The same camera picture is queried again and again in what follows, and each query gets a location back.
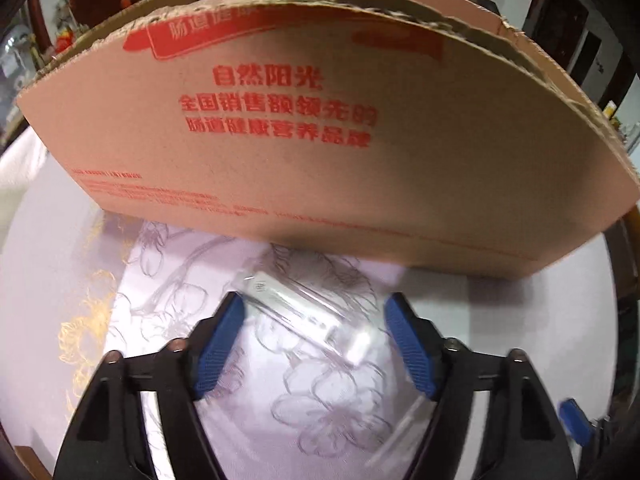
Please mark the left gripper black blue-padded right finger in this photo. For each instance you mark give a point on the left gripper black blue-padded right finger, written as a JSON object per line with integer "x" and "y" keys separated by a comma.
{"x": 523, "y": 437}

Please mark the clear plastic pen case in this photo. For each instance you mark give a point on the clear plastic pen case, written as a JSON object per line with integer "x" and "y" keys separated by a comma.
{"x": 315, "y": 317}

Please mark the brown cardboard box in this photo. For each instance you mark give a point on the brown cardboard box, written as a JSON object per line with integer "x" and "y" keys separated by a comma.
{"x": 422, "y": 132}

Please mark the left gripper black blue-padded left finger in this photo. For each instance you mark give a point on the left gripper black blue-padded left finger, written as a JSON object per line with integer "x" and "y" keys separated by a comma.
{"x": 106, "y": 438}

